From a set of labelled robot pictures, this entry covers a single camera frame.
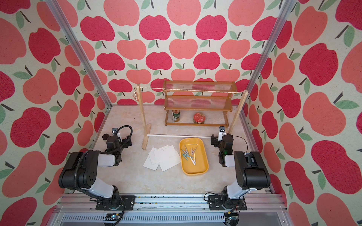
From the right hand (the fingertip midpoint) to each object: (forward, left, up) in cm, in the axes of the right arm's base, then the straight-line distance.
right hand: (222, 136), depth 94 cm
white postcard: (-13, +40, -7) cm, 43 cm away
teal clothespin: (-14, +24, -5) cm, 28 cm away
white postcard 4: (-17, +33, -7) cm, 38 cm away
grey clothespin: (-11, +24, -5) cm, 27 cm away
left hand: (-7, +68, 0) cm, 68 cm away
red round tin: (+17, +16, -2) cm, 23 cm away
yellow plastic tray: (-21, +22, -6) cm, 31 cm away
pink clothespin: (-10, +19, -5) cm, 22 cm away
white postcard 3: (-22, +47, -6) cm, 52 cm away
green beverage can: (+14, +34, +3) cm, 37 cm away
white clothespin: (-17, +18, -5) cm, 25 cm away
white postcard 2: (-16, +45, -5) cm, 48 cm away
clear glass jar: (-10, +77, +5) cm, 78 cm away
